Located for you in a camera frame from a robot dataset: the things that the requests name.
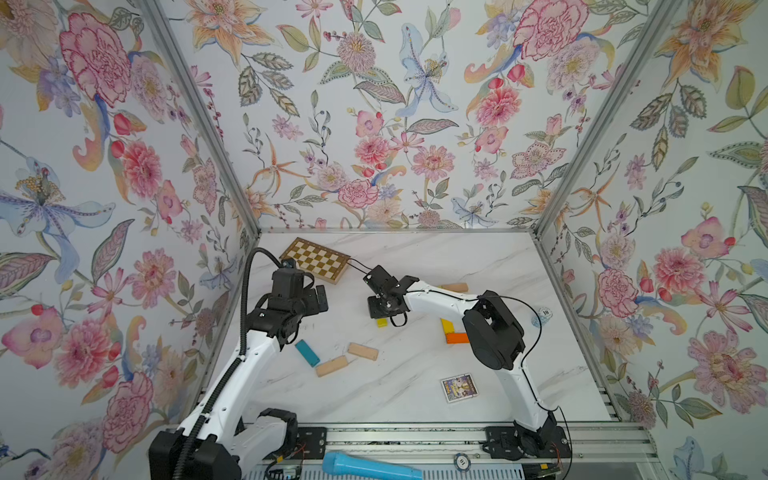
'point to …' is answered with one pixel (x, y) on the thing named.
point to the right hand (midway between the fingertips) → (375, 307)
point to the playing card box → (459, 387)
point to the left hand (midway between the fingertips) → (313, 291)
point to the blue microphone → (338, 463)
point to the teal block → (308, 353)
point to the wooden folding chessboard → (316, 261)
